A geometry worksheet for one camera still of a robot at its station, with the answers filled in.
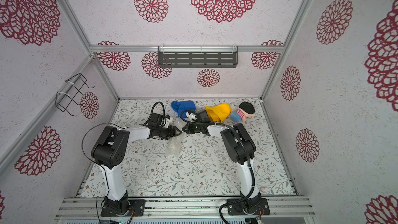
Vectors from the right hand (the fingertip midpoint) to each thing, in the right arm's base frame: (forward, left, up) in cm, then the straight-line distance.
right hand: (181, 127), depth 97 cm
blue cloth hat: (+21, +3, -3) cm, 21 cm away
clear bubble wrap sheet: (-14, +3, 0) cm, 14 cm away
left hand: (-3, +1, -3) cm, 4 cm away
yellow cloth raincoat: (+13, -24, -1) cm, 28 cm away
